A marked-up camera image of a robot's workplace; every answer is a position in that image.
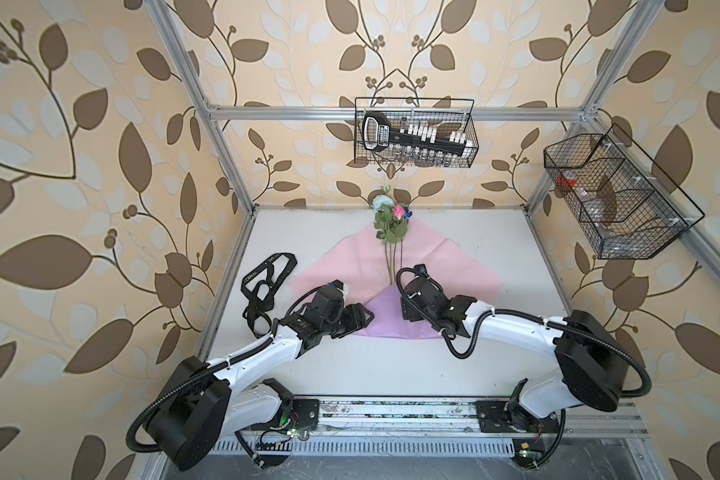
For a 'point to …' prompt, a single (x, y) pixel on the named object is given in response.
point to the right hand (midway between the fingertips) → (414, 303)
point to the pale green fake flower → (385, 224)
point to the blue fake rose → (407, 213)
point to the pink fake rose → (390, 265)
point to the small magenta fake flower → (399, 212)
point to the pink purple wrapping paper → (360, 266)
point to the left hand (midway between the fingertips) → (372, 317)
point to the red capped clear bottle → (596, 207)
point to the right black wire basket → (622, 215)
